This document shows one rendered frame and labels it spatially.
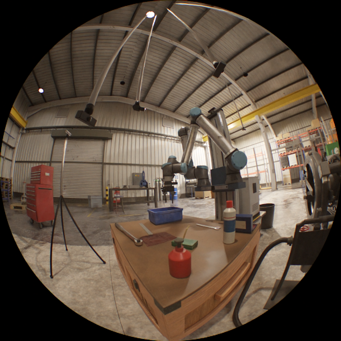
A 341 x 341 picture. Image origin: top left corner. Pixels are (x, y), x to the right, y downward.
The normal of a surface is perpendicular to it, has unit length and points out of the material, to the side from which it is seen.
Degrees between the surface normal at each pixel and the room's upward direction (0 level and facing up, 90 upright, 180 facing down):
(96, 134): 90
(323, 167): 67
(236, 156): 94
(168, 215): 90
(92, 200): 90
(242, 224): 102
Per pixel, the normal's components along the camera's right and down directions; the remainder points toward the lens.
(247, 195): -0.89, -0.02
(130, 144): 0.47, -0.17
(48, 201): 1.00, -0.07
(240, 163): -0.20, -0.07
